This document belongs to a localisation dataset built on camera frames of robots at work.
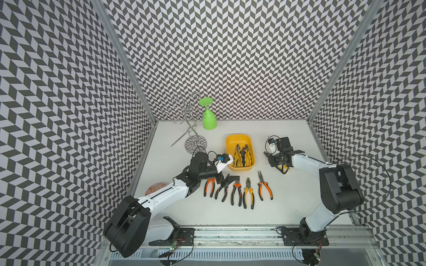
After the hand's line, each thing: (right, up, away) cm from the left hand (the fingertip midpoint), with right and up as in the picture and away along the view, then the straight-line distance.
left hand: (233, 168), depth 77 cm
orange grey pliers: (+15, -12, +10) cm, 21 cm away
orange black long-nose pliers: (+3, -11, +10) cm, 15 cm away
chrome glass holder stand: (-23, +28, +6) cm, 36 cm away
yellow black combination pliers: (+32, -4, +21) cm, 38 cm away
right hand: (+24, +1, +18) cm, 31 cm away
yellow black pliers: (+7, -13, +9) cm, 17 cm away
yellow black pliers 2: (+4, +3, +21) cm, 22 cm away
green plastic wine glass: (-12, +24, +12) cm, 29 cm away
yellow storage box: (+1, +12, +28) cm, 30 cm away
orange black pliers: (-5, -6, -7) cm, 10 cm away
